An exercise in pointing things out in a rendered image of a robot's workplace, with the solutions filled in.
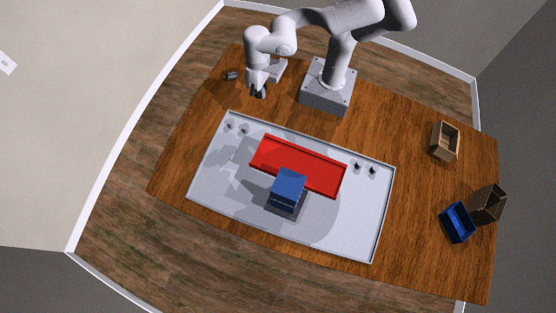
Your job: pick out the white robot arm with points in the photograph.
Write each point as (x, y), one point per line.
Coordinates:
(350, 16)

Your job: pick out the blue open bin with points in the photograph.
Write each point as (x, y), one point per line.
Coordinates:
(457, 222)

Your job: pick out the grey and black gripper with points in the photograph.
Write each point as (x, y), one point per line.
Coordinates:
(256, 78)

